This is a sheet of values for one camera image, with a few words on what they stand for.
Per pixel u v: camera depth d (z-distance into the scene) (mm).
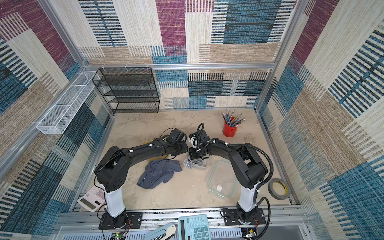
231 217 732
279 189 826
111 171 502
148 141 1021
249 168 491
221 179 865
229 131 1021
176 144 750
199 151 738
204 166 889
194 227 700
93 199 780
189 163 837
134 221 735
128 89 1082
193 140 871
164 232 681
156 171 845
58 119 714
